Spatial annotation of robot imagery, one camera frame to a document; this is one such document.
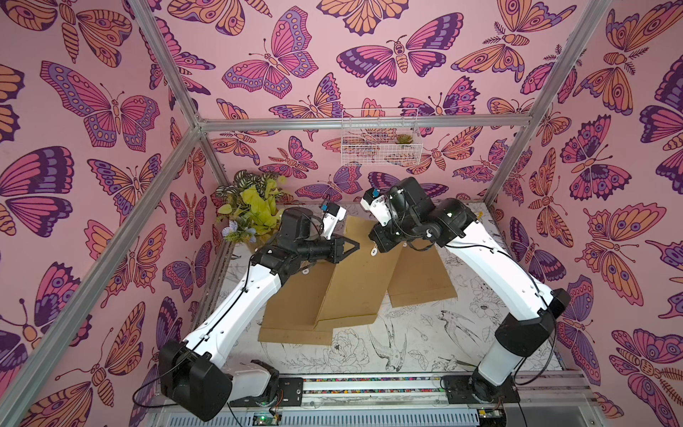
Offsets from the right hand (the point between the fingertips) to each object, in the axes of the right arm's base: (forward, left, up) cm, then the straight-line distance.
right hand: (372, 232), depth 71 cm
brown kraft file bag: (-11, +3, -8) cm, 14 cm away
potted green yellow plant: (+15, +39, -6) cm, 42 cm away
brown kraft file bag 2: (-10, +26, -32) cm, 42 cm away
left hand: (-3, +3, -2) cm, 5 cm away
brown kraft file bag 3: (+1, -18, -25) cm, 31 cm away
